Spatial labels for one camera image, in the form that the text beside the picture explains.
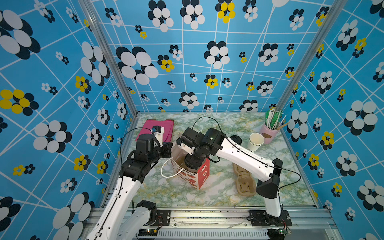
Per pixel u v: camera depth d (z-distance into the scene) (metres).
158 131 0.62
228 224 0.72
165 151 0.63
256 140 0.93
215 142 0.48
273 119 0.94
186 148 0.63
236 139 1.02
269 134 0.95
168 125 1.09
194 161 0.62
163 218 0.73
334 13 0.69
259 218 0.72
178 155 0.87
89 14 0.71
